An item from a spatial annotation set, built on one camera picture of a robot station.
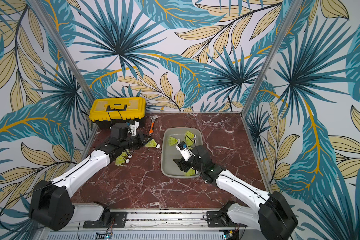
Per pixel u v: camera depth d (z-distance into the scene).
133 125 0.76
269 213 0.40
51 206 0.40
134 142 0.70
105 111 0.98
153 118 1.14
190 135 1.03
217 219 0.74
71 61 0.88
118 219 0.74
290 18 0.72
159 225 0.73
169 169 0.87
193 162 0.68
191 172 0.69
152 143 0.80
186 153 0.70
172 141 0.98
